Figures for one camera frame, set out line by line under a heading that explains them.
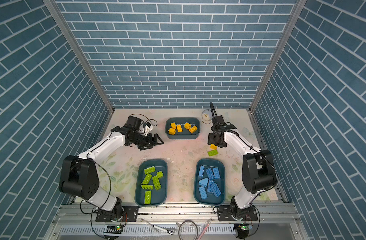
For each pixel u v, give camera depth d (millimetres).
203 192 805
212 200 770
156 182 813
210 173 864
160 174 848
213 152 961
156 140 785
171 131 1048
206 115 1083
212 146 978
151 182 819
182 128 1083
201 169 862
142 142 753
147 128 826
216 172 862
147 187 806
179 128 1081
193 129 1058
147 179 845
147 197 785
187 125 1083
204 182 824
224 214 736
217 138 776
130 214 740
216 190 784
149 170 870
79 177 445
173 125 1081
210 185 806
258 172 463
